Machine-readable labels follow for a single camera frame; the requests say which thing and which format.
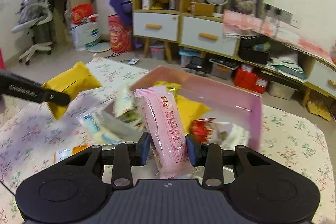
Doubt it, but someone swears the red box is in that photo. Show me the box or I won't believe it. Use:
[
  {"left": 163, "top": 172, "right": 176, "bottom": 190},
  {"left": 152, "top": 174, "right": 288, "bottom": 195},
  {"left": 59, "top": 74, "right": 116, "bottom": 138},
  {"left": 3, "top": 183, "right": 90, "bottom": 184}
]
[{"left": 234, "top": 67, "right": 268, "bottom": 94}]

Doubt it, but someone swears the red printed bag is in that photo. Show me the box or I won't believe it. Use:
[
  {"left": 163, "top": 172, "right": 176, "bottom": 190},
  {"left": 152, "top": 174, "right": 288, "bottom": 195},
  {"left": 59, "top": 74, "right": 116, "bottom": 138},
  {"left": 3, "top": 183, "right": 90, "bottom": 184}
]
[{"left": 108, "top": 14, "right": 134, "bottom": 53}]

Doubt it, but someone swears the folded clothes pile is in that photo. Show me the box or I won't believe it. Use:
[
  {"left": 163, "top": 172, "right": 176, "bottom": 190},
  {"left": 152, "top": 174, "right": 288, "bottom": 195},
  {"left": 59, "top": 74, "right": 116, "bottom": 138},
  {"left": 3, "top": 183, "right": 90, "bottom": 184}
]
[{"left": 265, "top": 52, "right": 309, "bottom": 83}]

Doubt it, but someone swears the white printed bag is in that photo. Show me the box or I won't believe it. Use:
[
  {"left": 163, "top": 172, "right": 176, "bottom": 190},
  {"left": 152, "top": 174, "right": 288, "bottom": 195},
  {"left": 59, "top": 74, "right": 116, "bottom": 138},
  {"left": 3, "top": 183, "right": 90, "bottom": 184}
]
[{"left": 70, "top": 22, "right": 101, "bottom": 51}]

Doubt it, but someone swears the white drawer orange handle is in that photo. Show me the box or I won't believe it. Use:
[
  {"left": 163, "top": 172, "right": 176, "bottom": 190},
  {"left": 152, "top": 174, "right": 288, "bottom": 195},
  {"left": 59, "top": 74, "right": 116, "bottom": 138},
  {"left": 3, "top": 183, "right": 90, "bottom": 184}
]
[
  {"left": 133, "top": 12, "right": 180, "bottom": 42},
  {"left": 181, "top": 15, "right": 240, "bottom": 56},
  {"left": 306, "top": 60, "right": 336, "bottom": 97}
]

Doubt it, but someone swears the pink snack packet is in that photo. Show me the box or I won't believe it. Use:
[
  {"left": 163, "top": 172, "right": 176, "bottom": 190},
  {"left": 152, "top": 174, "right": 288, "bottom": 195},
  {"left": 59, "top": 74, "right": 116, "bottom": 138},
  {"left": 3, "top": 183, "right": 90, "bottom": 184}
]
[{"left": 135, "top": 86, "right": 194, "bottom": 179}]

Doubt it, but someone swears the red plastic bag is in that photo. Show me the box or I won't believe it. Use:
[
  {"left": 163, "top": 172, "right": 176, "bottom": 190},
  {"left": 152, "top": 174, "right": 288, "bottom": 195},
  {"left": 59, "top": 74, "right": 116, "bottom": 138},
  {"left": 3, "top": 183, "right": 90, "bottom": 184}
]
[{"left": 71, "top": 3, "right": 96, "bottom": 25}]

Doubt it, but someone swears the pink checked cloth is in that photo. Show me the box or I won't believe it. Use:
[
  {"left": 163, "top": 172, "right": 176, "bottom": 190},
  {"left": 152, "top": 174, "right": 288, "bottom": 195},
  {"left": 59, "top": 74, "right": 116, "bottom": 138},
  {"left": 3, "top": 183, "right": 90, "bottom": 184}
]
[{"left": 223, "top": 10, "right": 336, "bottom": 65}]

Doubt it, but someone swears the large yellow snack packet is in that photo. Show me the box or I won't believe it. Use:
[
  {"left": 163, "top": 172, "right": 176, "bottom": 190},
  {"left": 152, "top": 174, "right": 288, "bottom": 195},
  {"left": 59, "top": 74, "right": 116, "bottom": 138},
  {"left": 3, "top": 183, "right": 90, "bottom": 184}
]
[{"left": 176, "top": 95, "right": 212, "bottom": 135}]

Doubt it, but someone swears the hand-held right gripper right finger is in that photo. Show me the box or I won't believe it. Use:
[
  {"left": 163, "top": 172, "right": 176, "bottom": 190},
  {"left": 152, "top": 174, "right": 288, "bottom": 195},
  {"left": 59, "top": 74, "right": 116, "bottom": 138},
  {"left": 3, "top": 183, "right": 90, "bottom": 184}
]
[{"left": 185, "top": 134, "right": 276, "bottom": 187}]

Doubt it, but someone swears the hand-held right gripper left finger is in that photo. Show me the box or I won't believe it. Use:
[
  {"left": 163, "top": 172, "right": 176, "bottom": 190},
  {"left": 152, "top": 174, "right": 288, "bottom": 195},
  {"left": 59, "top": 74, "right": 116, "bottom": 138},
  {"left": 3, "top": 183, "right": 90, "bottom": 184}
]
[{"left": 52, "top": 132, "right": 150, "bottom": 187}]

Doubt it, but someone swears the small yellow snack packet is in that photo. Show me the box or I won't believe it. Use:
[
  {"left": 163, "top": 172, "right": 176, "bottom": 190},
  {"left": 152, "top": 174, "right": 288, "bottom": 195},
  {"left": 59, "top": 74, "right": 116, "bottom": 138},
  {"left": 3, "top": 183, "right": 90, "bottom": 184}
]
[{"left": 41, "top": 61, "right": 103, "bottom": 119}]

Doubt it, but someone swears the black box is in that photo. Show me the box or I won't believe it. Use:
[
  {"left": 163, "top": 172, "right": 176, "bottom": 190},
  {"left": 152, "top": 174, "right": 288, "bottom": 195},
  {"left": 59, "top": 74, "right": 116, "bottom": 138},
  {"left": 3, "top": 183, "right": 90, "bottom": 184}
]
[{"left": 239, "top": 36, "right": 272, "bottom": 65}]

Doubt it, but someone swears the wall outlet strip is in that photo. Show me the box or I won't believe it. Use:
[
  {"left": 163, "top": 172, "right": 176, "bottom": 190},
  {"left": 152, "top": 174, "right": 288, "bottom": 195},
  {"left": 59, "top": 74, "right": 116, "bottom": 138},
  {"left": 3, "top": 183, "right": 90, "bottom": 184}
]
[{"left": 264, "top": 4, "right": 293, "bottom": 24}]

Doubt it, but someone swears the white blue snack packet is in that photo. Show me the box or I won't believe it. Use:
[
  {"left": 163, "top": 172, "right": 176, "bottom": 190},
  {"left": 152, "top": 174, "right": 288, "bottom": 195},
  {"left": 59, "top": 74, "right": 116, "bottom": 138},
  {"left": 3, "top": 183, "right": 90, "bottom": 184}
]
[{"left": 77, "top": 111, "right": 116, "bottom": 146}]

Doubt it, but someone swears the white office chair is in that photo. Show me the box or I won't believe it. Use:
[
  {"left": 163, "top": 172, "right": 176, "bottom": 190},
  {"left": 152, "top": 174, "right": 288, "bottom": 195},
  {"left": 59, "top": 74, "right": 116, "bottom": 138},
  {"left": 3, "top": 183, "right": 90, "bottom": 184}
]
[{"left": 11, "top": 0, "right": 54, "bottom": 65}]

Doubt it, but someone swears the long wooden low cabinet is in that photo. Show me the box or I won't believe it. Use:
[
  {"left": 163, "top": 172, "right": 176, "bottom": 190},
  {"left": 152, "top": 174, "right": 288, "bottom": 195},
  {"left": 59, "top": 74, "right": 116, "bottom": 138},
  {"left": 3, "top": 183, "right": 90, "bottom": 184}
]
[{"left": 180, "top": 13, "right": 336, "bottom": 109}]

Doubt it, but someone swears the white round base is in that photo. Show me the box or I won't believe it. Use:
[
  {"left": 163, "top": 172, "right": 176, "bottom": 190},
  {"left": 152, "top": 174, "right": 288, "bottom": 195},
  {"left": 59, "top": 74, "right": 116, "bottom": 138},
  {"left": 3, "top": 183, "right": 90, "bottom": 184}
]
[{"left": 87, "top": 42, "right": 112, "bottom": 53}]

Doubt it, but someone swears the pink box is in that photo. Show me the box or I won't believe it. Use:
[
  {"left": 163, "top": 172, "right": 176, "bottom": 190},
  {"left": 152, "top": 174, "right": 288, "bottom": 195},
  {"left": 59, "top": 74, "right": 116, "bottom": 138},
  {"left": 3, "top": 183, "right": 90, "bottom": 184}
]
[{"left": 129, "top": 66, "right": 263, "bottom": 152}]

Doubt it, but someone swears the red snack packet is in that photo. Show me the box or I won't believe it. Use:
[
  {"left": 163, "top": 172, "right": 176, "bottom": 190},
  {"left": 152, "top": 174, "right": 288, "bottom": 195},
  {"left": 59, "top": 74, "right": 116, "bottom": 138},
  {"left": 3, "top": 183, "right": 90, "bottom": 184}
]
[{"left": 190, "top": 118, "right": 217, "bottom": 143}]

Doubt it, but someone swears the white green snack packet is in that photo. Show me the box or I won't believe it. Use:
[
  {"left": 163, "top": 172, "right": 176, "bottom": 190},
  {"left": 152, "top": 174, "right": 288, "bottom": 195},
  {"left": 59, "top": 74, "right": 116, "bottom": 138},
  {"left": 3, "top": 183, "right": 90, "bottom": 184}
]
[
  {"left": 113, "top": 88, "right": 146, "bottom": 130},
  {"left": 54, "top": 144, "right": 91, "bottom": 164}
]

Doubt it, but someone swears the small clear plastic bin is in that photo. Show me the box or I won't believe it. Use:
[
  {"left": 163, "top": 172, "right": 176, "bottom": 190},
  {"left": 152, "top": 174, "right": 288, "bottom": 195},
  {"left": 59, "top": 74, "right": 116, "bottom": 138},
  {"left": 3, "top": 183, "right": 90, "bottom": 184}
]
[{"left": 150, "top": 43, "right": 166, "bottom": 61}]

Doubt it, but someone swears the clear storage bin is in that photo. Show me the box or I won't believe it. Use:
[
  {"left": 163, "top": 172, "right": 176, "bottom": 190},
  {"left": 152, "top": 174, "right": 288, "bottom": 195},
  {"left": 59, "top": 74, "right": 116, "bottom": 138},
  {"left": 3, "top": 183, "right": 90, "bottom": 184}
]
[{"left": 268, "top": 80, "right": 297, "bottom": 101}]

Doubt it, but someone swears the black keyboard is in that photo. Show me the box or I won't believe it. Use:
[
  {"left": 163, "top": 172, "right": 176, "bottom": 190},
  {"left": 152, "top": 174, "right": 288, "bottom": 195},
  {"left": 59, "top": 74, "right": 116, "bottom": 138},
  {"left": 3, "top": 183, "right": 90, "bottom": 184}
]
[{"left": 210, "top": 56, "right": 238, "bottom": 68}]

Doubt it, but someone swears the egg tray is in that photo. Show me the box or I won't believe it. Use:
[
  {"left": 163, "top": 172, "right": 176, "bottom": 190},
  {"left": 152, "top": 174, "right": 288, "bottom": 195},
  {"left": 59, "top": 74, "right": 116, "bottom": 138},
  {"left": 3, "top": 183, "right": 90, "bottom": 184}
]
[{"left": 306, "top": 99, "right": 332, "bottom": 122}]

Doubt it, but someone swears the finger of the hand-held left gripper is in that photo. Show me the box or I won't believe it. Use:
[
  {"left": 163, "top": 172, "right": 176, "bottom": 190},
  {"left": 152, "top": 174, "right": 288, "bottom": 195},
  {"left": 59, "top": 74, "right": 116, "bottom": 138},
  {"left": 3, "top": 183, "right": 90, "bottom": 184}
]
[{"left": 46, "top": 90, "right": 71, "bottom": 106}]

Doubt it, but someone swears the blue plastic bin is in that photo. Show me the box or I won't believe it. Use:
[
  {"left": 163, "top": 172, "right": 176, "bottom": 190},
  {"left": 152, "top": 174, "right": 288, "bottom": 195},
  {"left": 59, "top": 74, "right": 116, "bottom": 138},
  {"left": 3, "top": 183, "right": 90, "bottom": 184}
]
[{"left": 180, "top": 47, "right": 208, "bottom": 67}]

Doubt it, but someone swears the cardboard box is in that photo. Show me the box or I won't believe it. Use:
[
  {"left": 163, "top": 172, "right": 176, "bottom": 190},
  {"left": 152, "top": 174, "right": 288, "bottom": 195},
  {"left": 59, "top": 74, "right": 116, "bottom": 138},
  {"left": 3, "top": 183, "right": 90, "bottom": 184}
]
[{"left": 193, "top": 2, "right": 216, "bottom": 17}]

